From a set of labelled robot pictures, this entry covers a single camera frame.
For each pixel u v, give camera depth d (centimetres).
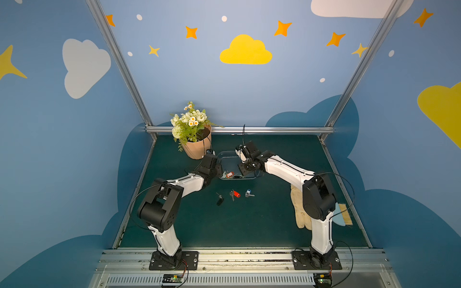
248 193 96
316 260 65
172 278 72
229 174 101
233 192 95
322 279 73
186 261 74
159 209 48
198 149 97
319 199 51
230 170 102
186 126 88
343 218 86
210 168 77
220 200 93
